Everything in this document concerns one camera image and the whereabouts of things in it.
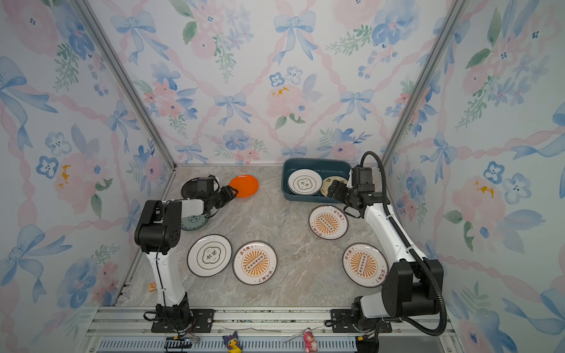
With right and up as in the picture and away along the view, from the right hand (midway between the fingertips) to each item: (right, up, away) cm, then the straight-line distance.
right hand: (337, 190), depth 86 cm
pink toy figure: (-13, -48, -18) cm, 53 cm away
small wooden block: (-69, -35, -6) cm, 77 cm away
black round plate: (-68, 0, +25) cm, 73 cm away
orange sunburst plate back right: (-1, -14, +12) cm, 19 cm away
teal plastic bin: (0, +12, +31) cm, 33 cm away
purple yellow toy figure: (-37, -47, -18) cm, 62 cm away
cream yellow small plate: (+1, +4, +27) cm, 27 cm away
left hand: (-44, -1, +19) cm, 48 cm away
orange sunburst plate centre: (-32, -28, 0) cm, 43 cm away
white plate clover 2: (-51, -26, +2) cm, 57 cm away
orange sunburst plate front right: (+11, -29, 0) cm, 31 cm away
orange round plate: (-39, +2, +21) cm, 45 cm away
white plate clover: (-11, +4, +25) cm, 27 cm away
